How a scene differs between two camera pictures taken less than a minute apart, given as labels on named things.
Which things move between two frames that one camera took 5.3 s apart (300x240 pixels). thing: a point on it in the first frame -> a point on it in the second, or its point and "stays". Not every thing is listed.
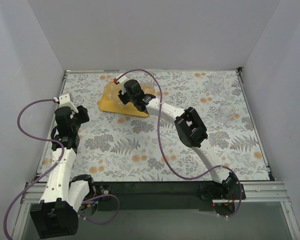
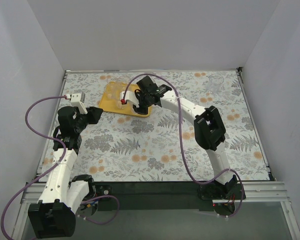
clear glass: (215, 81) stays
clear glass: (117, 99) -> (113, 91)
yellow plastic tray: (110, 102) stays
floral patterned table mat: (113, 146) stays
